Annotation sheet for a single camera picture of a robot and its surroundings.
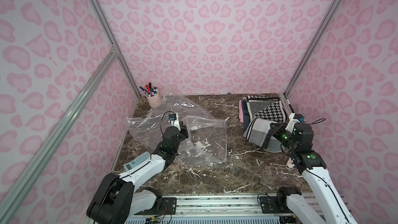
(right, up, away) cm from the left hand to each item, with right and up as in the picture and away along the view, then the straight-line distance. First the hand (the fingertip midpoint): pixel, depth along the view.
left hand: (182, 119), depth 84 cm
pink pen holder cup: (-23, +11, +23) cm, 34 cm away
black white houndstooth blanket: (+54, +7, +16) cm, 56 cm away
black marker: (-25, +21, +22) cm, 39 cm away
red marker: (-26, +19, +19) cm, 38 cm away
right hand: (+44, -1, -8) cm, 45 cm away
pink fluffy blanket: (+37, +4, +22) cm, 43 cm away
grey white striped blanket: (+40, -7, +1) cm, 41 cm away
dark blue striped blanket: (+39, +2, +18) cm, 43 cm away
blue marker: (-29, +19, +19) cm, 40 cm away
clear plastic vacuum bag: (+13, -16, +11) cm, 23 cm away
